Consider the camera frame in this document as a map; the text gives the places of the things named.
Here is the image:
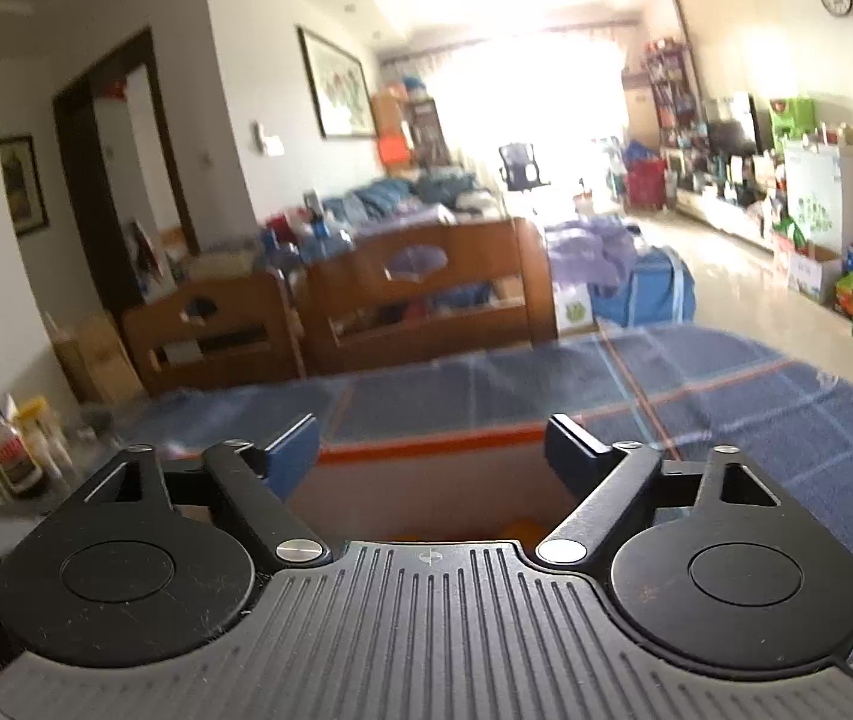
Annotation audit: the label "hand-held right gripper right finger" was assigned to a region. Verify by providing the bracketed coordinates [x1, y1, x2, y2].
[535, 414, 800, 575]

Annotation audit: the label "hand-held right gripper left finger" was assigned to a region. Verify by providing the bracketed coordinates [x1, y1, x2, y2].
[59, 414, 334, 575]

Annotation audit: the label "small white green carton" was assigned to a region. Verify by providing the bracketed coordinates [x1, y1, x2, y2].
[552, 281, 596, 335]

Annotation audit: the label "blue patterned tablecloth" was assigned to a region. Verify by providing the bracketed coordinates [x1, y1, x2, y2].
[119, 322, 853, 691]

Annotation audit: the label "blue storage bag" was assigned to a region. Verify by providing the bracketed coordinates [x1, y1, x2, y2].
[591, 247, 698, 331]

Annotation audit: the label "wooden chair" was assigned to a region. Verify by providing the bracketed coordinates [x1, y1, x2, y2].
[121, 270, 308, 398]
[299, 217, 558, 376]

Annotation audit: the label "purple blanket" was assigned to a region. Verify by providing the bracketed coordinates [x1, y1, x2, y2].
[542, 216, 648, 290]

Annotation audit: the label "brown cardboard box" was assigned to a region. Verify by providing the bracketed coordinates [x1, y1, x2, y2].
[52, 313, 146, 402]

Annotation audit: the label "yellow-capped bottle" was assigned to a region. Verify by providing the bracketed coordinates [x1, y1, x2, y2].
[14, 397, 71, 473]

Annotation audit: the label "pile of blue bedding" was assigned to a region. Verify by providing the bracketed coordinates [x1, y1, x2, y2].
[262, 169, 503, 263]

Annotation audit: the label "dark glass bottle black cap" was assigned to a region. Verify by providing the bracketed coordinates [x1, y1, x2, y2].
[0, 405, 45, 500]

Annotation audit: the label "red basket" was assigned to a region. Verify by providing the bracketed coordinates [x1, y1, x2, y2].
[625, 157, 669, 211]

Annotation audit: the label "white low tv cabinet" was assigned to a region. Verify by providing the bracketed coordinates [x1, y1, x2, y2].
[677, 187, 780, 241]

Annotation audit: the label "dark office chair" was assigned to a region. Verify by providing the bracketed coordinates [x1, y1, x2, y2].
[497, 142, 551, 192]

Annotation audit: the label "white printed carton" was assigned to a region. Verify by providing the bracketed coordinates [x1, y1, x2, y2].
[786, 244, 843, 305]

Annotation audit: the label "orange storage boxes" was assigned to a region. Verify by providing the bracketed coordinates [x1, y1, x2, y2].
[370, 86, 416, 166]

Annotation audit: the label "dark bookcase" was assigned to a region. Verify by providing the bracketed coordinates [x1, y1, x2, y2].
[406, 97, 452, 166]

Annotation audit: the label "black television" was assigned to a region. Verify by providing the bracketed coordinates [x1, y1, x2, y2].
[704, 94, 761, 158]

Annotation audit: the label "white cabinet green print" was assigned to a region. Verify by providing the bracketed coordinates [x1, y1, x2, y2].
[782, 139, 853, 256]

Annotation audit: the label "tall cluttered shelf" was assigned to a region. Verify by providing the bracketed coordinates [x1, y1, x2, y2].
[642, 41, 705, 158]

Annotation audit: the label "small dark framed picture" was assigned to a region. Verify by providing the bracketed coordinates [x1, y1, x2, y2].
[0, 133, 50, 237]

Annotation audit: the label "dark wooden door frame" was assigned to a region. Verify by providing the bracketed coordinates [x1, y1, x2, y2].
[52, 26, 203, 316]

